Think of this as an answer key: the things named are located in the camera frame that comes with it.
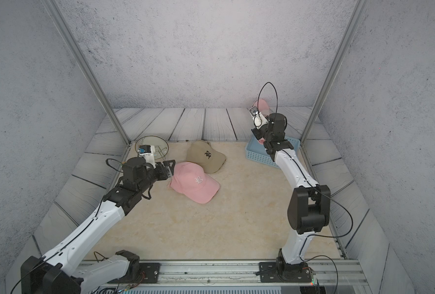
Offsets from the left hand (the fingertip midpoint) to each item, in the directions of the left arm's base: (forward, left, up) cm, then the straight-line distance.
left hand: (171, 161), depth 78 cm
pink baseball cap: (+31, -43, +6) cm, 53 cm away
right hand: (+19, -38, +8) cm, 44 cm away
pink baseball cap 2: (+3, -5, -19) cm, 20 cm away
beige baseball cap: (+23, -10, -20) cm, 32 cm away
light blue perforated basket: (+21, -42, -18) cm, 50 cm away
